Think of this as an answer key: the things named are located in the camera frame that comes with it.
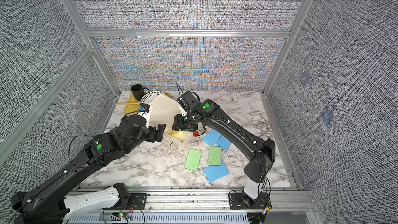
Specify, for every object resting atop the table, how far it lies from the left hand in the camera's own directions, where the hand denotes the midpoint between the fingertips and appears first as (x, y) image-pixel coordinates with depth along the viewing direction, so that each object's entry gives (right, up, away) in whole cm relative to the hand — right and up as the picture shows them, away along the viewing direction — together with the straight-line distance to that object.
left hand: (159, 123), depth 67 cm
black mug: (-26, +18, +44) cm, 54 cm away
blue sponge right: (+32, -15, +26) cm, 44 cm away
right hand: (+6, -1, +5) cm, 8 cm away
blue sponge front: (+26, -28, +15) cm, 41 cm away
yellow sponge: (+6, -6, +7) cm, 11 cm away
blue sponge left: (+25, -11, +28) cm, 39 cm away
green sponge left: (+14, -22, +19) cm, 32 cm away
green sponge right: (+26, -20, +19) cm, 38 cm away
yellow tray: (-28, +6, +41) cm, 50 cm away
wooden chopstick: (-32, +9, +40) cm, 52 cm away
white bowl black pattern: (-19, +14, +48) cm, 53 cm away
